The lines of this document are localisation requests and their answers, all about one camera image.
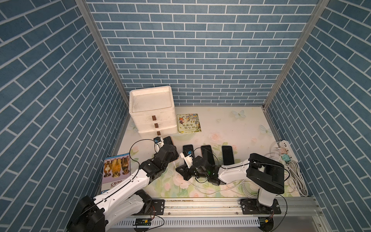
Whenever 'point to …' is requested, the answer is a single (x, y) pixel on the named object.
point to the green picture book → (188, 123)
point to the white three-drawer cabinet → (152, 109)
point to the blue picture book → (116, 169)
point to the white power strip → (285, 144)
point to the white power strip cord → (295, 181)
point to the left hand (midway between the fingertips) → (176, 149)
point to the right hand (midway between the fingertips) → (176, 171)
